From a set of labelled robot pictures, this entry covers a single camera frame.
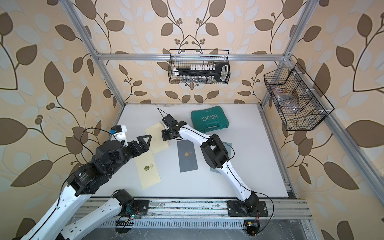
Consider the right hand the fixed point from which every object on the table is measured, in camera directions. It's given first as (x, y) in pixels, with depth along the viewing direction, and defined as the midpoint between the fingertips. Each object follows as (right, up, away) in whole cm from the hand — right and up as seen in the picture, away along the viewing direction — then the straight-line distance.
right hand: (165, 136), depth 99 cm
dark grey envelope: (+15, -12, -6) cm, 20 cm away
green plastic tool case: (+30, +11, +6) cm, 33 cm away
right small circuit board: (+48, -40, -28) cm, 69 cm away
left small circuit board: (-13, -38, -31) cm, 51 cm away
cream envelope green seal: (-8, -19, -13) cm, 24 cm away
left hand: (-3, +3, -34) cm, 34 cm away
